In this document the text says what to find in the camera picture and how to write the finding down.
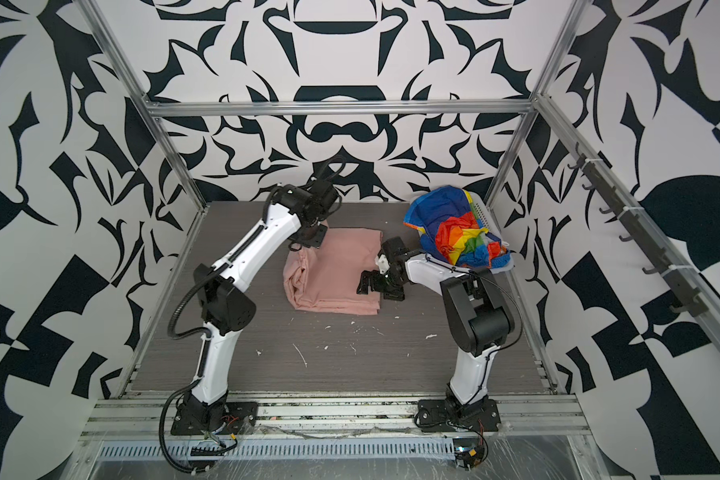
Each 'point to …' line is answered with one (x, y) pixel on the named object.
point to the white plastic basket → (490, 224)
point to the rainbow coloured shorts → (452, 231)
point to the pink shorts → (326, 277)
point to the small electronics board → (469, 452)
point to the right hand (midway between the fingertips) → (372, 289)
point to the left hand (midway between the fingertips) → (308, 232)
